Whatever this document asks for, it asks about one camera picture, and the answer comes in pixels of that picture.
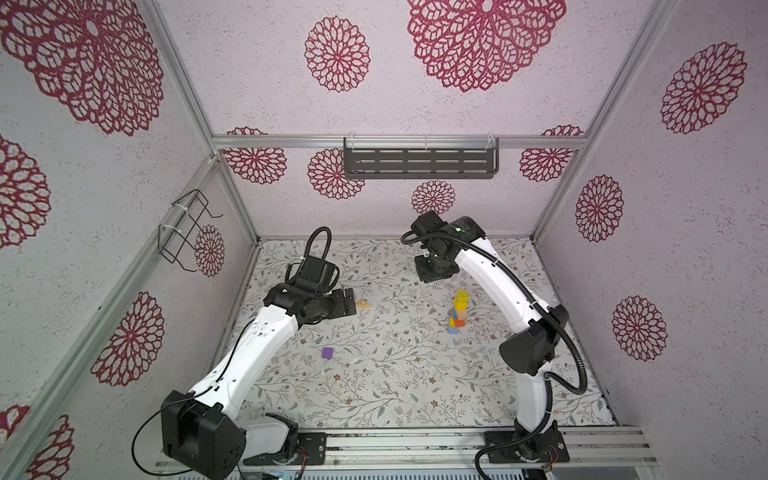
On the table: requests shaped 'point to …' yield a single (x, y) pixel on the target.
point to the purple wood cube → (328, 353)
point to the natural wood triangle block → (363, 304)
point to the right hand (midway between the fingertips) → (428, 270)
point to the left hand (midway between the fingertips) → (339, 311)
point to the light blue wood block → (454, 331)
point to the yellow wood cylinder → (452, 322)
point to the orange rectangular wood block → (459, 323)
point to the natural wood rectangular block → (461, 314)
